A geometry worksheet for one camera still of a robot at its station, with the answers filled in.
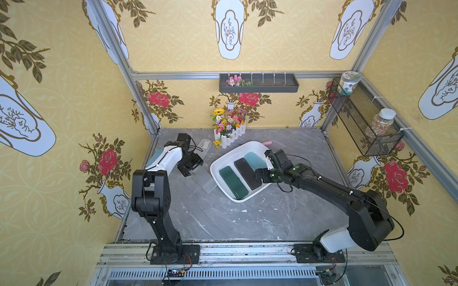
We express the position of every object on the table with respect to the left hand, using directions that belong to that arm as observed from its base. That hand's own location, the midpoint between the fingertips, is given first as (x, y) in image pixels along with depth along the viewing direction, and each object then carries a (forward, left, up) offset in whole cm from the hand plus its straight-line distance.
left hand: (191, 167), depth 94 cm
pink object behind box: (+21, -45, -6) cm, 49 cm away
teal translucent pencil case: (+8, -35, -8) cm, 37 cm away
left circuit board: (-45, +3, -10) cm, 46 cm away
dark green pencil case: (-8, -24, -6) cm, 26 cm away
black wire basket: (+18, -85, +22) cm, 90 cm away
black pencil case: (-1, -31, -7) cm, 31 cm away
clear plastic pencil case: (+21, -5, -7) cm, 23 cm away
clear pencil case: (-7, -7, 0) cm, 10 cm away
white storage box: (0, -23, -6) cm, 24 cm away
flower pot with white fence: (+21, -21, +9) cm, 31 cm away
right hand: (-6, -37, +4) cm, 38 cm away
